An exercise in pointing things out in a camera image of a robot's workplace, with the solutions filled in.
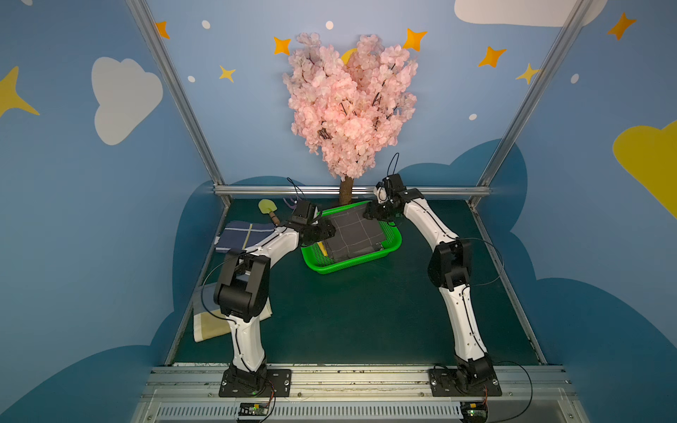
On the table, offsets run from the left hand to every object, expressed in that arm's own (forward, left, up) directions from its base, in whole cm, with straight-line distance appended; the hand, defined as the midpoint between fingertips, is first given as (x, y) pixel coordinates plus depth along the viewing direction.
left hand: (329, 228), depth 98 cm
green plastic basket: (-8, +6, -11) cm, 14 cm away
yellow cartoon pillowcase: (-4, +3, -9) cm, 10 cm away
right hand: (+9, -17, 0) cm, 19 cm away
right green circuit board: (-55, -44, -13) cm, 71 cm away
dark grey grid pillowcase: (+3, -10, -7) cm, 12 cm away
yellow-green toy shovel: (+20, +30, -11) cm, 38 cm away
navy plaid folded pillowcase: (+3, +37, -10) cm, 39 cm away
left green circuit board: (-56, +19, -11) cm, 60 cm away
